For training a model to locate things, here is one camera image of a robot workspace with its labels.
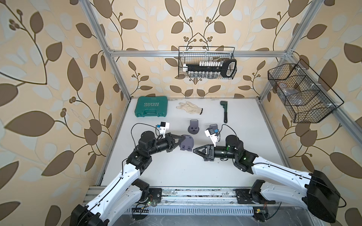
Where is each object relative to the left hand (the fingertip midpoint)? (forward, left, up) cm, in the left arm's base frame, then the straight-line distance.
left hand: (183, 137), depth 68 cm
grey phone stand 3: (-1, -2, -4) cm, 5 cm away
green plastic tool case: (+39, +26, -21) cm, 51 cm away
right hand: (-4, -6, -6) cm, 9 cm away
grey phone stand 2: (+20, -21, -20) cm, 35 cm away
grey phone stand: (+19, -7, -21) cm, 30 cm away
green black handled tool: (+45, -33, -24) cm, 61 cm away
